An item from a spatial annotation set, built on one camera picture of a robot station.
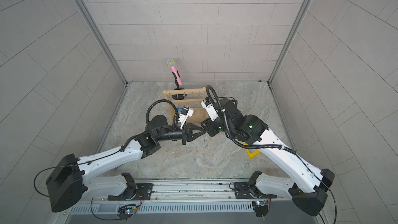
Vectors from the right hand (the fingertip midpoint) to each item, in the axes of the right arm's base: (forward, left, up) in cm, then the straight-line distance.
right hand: (203, 123), depth 66 cm
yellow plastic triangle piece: (-6, -25, -26) cm, 37 cm away
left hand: (-5, -1, 0) cm, 5 cm away
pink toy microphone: (+41, +18, +2) cm, 45 cm away
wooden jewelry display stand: (+36, +9, -24) cm, 45 cm away
